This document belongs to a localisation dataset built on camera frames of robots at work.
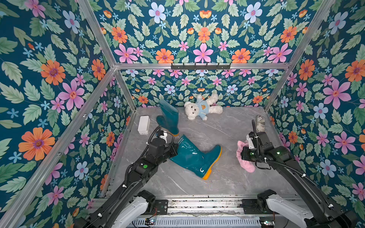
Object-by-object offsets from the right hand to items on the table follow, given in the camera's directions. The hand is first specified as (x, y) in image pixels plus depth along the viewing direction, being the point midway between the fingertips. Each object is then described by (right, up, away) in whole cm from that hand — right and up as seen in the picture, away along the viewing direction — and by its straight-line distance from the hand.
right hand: (243, 151), depth 77 cm
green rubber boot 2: (-24, -8, +4) cm, 25 cm away
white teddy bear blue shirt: (-20, +28, +34) cm, 48 cm away
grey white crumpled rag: (+23, +14, +28) cm, 39 cm away
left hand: (-34, +4, -1) cm, 35 cm away
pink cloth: (+1, -6, -5) cm, 8 cm away
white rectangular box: (-64, +14, +27) cm, 71 cm away
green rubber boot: (-43, +19, +14) cm, 49 cm away
